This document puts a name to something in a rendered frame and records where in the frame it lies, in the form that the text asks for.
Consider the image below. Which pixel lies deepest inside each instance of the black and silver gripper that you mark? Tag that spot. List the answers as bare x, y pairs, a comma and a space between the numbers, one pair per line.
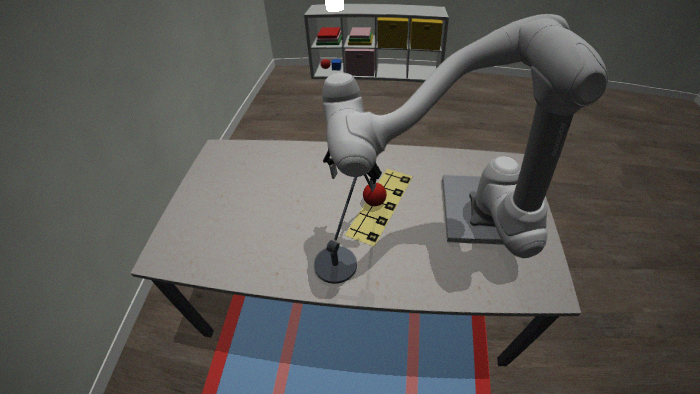
374, 174

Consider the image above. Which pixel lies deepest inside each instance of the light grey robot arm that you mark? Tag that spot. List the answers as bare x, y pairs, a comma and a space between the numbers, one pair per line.
564, 68

